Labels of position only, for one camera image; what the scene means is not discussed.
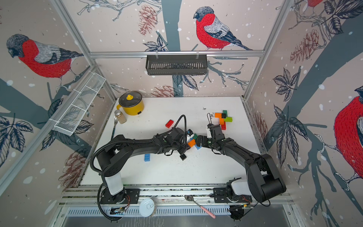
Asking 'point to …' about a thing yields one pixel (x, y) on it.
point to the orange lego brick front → (221, 121)
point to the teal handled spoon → (115, 121)
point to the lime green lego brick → (228, 119)
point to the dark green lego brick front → (195, 136)
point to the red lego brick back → (169, 124)
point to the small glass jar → (120, 117)
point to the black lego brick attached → (224, 115)
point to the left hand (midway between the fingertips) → (191, 144)
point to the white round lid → (146, 207)
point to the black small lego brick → (183, 157)
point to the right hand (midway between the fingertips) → (201, 139)
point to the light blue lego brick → (198, 147)
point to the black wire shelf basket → (176, 65)
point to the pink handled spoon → (190, 198)
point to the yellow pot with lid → (132, 102)
